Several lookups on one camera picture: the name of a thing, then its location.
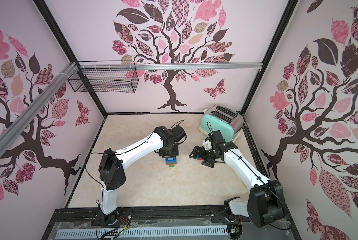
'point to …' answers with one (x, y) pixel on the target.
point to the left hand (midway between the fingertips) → (172, 158)
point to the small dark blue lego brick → (198, 157)
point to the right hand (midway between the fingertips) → (196, 157)
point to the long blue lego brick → (171, 160)
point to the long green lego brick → (171, 162)
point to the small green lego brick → (172, 165)
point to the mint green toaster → (219, 117)
